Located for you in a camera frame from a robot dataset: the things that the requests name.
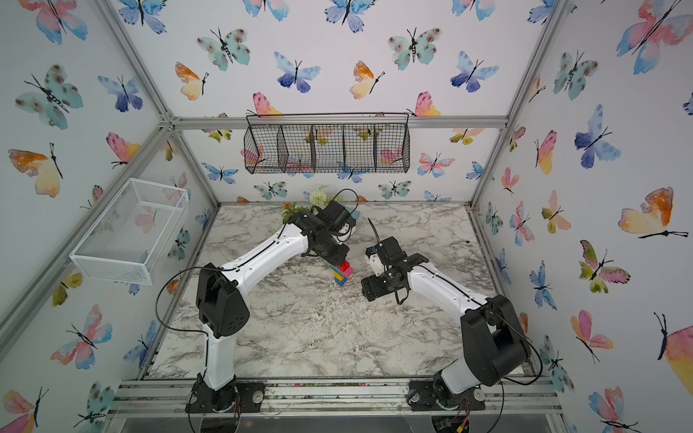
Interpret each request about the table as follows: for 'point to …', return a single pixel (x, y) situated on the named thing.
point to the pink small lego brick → (348, 272)
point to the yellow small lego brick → (337, 276)
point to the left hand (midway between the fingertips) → (343, 255)
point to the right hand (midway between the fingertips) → (377, 285)
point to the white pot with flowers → (319, 198)
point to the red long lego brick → (344, 266)
